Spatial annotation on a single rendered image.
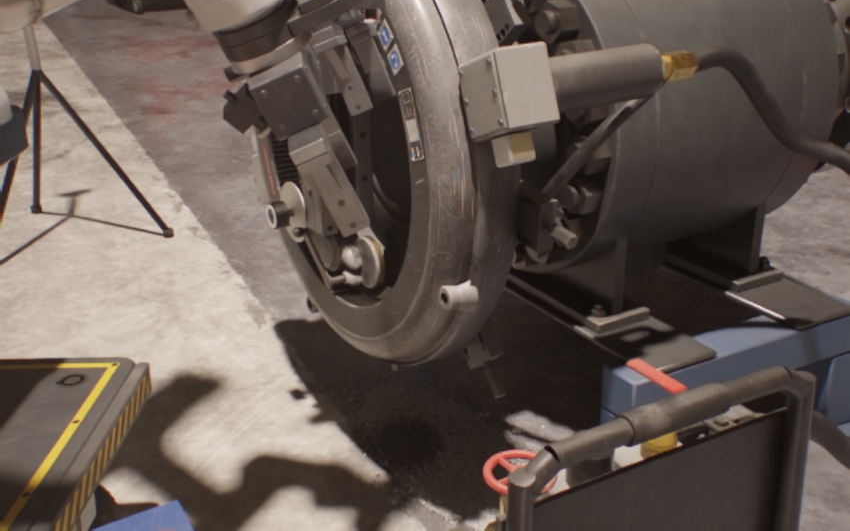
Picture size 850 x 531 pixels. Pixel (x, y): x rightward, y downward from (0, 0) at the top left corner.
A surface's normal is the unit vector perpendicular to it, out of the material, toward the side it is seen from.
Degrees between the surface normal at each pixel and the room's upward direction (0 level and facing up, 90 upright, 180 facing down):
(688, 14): 48
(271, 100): 96
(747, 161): 102
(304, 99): 96
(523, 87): 67
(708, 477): 90
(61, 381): 0
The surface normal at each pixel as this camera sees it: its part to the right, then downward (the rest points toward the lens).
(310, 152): 0.15, 0.47
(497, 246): 0.50, 0.48
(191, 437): 0.00, -0.93
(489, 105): -0.85, 0.20
